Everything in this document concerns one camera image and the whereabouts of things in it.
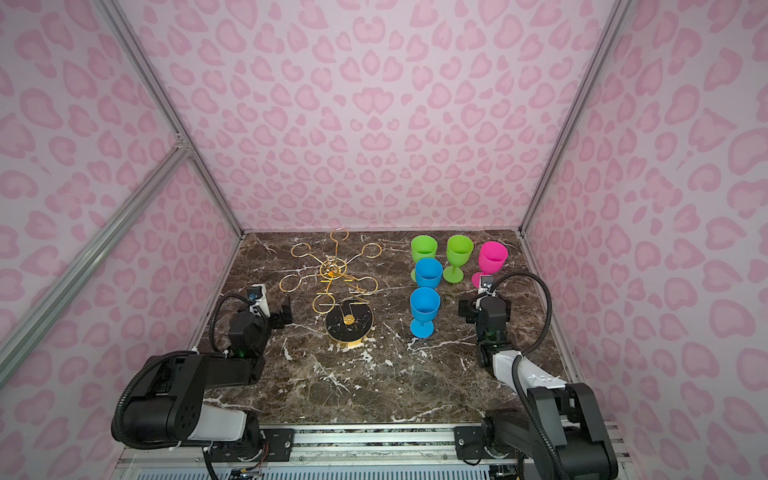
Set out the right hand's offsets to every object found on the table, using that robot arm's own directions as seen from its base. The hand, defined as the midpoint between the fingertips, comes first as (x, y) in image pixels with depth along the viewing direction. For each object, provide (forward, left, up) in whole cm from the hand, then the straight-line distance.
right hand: (484, 291), depth 88 cm
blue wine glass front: (+7, +16, 0) cm, 17 cm away
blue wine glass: (-7, +18, +3) cm, 19 cm away
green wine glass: (+15, +18, +3) cm, 23 cm away
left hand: (-2, +62, 0) cm, 62 cm away
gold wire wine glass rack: (-4, +40, -8) cm, 41 cm away
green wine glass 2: (+14, +6, +2) cm, 15 cm away
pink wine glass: (+11, -4, +3) cm, 12 cm away
